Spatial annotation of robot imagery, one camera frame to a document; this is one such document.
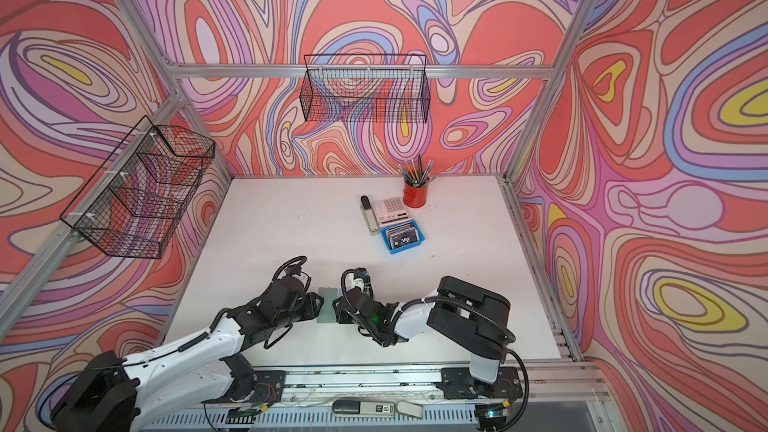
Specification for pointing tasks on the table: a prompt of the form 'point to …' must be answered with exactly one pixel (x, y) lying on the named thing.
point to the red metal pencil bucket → (415, 197)
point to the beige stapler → (368, 213)
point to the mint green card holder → (327, 313)
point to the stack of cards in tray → (402, 228)
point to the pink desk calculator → (390, 211)
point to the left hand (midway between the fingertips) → (326, 299)
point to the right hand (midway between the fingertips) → (339, 311)
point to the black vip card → (404, 238)
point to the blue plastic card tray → (421, 235)
